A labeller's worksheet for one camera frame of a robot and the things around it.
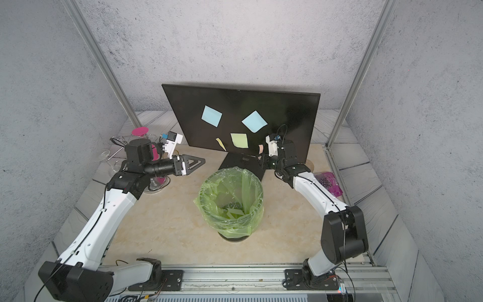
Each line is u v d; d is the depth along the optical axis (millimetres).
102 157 791
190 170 605
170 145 622
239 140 849
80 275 366
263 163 743
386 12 712
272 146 757
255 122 756
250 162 1086
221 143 912
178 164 591
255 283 727
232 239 828
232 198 889
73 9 701
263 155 741
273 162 728
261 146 862
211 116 794
